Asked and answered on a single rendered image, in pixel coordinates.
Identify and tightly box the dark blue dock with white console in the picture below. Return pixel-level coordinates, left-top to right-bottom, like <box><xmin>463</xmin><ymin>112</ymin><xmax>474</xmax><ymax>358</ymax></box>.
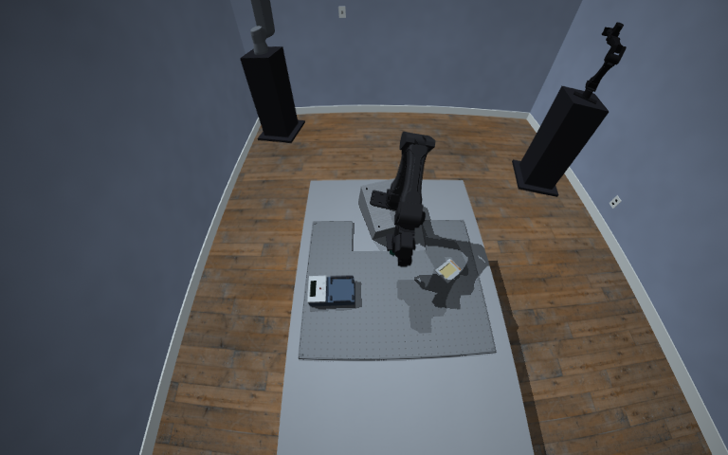
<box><xmin>307</xmin><ymin>275</ymin><xmax>355</xmax><ymax>306</ymax></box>

